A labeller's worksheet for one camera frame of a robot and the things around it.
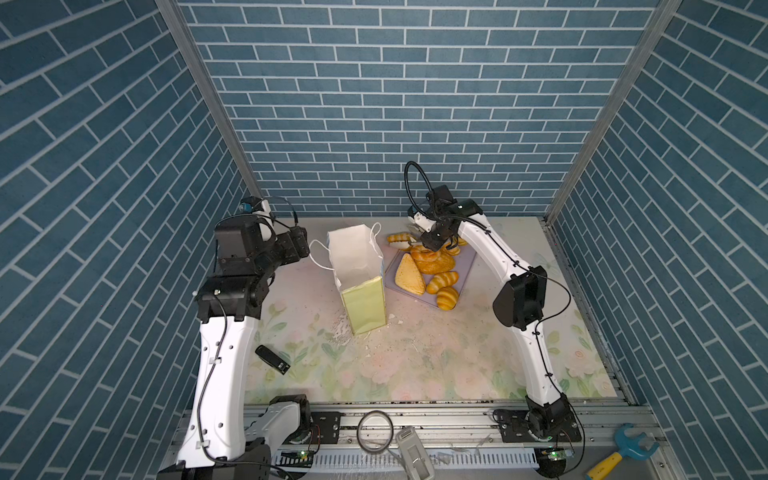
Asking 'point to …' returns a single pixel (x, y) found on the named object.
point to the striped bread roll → (398, 238)
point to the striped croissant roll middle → (442, 280)
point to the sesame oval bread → (432, 262)
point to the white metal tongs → (405, 244)
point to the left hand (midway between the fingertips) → (293, 231)
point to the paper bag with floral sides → (354, 255)
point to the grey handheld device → (414, 456)
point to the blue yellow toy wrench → (630, 448)
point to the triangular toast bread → (408, 276)
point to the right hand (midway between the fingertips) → (428, 235)
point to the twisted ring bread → (424, 254)
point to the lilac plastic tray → (463, 264)
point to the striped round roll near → (447, 298)
